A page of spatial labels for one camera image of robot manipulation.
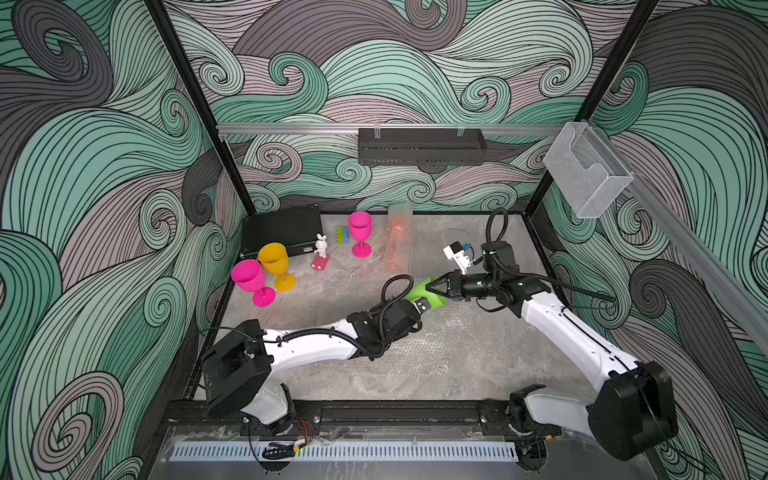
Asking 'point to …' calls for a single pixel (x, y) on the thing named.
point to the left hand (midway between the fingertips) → (396, 305)
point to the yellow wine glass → (274, 257)
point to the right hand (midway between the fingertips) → (425, 291)
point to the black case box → (299, 229)
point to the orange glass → (399, 238)
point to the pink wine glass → (360, 225)
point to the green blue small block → (342, 235)
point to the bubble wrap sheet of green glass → (450, 338)
